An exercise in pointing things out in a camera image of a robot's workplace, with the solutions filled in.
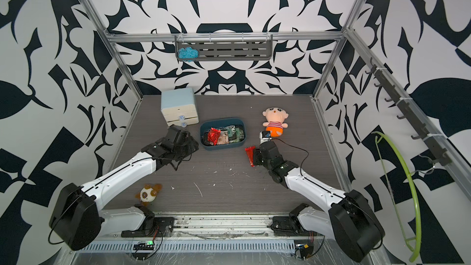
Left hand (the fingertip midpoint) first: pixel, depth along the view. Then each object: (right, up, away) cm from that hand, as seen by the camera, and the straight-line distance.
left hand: (192, 141), depth 85 cm
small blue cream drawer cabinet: (-10, +16, +11) cm, 22 cm away
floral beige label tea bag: (+13, 0, +9) cm, 16 cm away
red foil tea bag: (+8, +2, +8) cm, 12 cm away
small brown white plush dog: (-18, -21, -6) cm, 28 cm away
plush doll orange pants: (+41, +11, +16) cm, 45 cm away
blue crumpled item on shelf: (-4, +42, +6) cm, 43 cm away
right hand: (+28, -3, +2) cm, 29 cm away
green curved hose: (+69, -22, -36) cm, 80 cm away
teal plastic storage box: (+11, +7, +18) cm, 22 cm away
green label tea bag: (+19, +2, +12) cm, 23 cm away
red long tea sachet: (+27, -6, +11) cm, 30 cm away
